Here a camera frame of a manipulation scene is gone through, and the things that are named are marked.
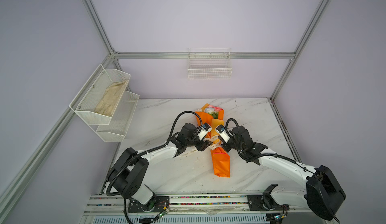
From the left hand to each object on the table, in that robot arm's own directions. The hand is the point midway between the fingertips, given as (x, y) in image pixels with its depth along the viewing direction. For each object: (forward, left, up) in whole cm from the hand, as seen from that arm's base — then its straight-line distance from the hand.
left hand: (207, 139), depth 85 cm
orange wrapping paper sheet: (-7, -7, -5) cm, 12 cm away
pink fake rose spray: (+29, -8, -5) cm, 30 cm away
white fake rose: (+26, -4, -5) cm, 27 cm away
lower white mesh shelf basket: (+7, +56, -2) cm, 57 cm away
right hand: (+1, -6, +3) cm, 7 cm away
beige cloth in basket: (+10, +53, +19) cm, 57 cm away
